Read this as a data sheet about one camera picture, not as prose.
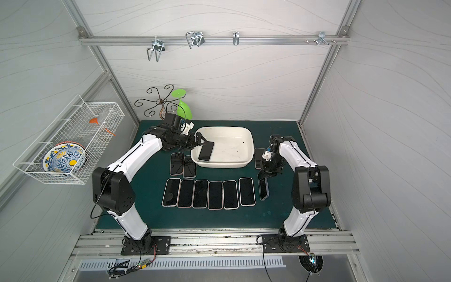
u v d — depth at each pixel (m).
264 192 0.82
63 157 0.61
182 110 0.98
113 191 0.46
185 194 0.87
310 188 0.48
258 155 0.93
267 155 0.86
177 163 1.03
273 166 0.77
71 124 0.70
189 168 0.95
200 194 0.88
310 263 0.72
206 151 1.04
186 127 0.74
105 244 0.75
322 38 0.76
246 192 0.88
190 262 0.70
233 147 1.07
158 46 0.78
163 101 0.88
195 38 0.76
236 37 0.73
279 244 0.73
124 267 0.71
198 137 0.77
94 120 0.78
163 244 0.74
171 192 0.88
